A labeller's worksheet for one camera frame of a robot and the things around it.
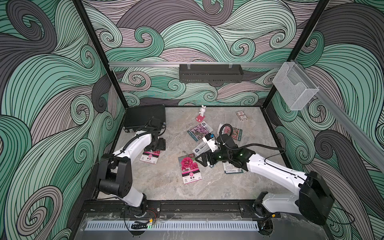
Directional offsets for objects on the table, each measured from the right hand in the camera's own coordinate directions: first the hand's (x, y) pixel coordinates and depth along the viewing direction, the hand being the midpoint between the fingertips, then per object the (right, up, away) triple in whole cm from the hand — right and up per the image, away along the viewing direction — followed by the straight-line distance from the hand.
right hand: (199, 157), depth 78 cm
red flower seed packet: (+29, +10, +26) cm, 40 cm away
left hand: (-25, +4, +10) cm, 28 cm away
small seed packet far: (+36, +23, +36) cm, 56 cm away
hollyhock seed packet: (-30, -4, +15) cm, 34 cm away
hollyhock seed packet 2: (-5, -10, +10) cm, 15 cm away
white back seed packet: (+3, +1, +18) cm, 18 cm away
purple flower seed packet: (+2, +11, +27) cm, 29 cm away
